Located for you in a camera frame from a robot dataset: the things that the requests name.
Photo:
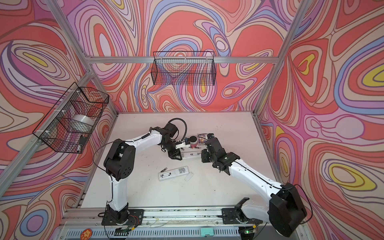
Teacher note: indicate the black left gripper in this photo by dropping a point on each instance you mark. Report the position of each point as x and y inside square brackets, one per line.
[174, 155]

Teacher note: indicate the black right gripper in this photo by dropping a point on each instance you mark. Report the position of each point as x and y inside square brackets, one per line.
[204, 152]

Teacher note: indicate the white remote with coloured buttons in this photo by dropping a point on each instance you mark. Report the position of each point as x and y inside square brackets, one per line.
[188, 155]

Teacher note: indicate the white remote with back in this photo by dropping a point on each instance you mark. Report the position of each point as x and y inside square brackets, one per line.
[174, 173]

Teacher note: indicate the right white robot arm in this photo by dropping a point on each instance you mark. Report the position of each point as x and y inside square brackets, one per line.
[283, 207]

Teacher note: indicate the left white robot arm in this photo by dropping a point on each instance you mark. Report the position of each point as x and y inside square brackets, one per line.
[119, 164]

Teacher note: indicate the pink round speaker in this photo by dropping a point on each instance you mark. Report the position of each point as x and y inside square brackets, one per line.
[194, 141]

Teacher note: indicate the small purple card box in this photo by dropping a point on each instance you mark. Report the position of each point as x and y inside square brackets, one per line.
[202, 138]

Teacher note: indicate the silver tape roll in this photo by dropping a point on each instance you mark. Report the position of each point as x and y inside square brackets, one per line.
[81, 124]

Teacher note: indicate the red round sticker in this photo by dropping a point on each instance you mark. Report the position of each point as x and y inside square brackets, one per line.
[86, 234]

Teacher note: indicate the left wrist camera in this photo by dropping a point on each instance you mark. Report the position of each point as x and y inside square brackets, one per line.
[183, 144]

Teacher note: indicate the green box on rail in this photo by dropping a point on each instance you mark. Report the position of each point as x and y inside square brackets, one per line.
[207, 232]

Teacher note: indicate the black wire basket back wall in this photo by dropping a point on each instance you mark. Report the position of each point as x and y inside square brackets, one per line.
[184, 68]

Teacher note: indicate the black wire basket wall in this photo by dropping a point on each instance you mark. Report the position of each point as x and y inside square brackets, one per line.
[184, 68]
[76, 100]

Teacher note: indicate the black wire basket left wall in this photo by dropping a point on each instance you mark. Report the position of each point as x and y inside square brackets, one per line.
[76, 100]

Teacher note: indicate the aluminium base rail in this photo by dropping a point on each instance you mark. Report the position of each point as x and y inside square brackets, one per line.
[156, 217]

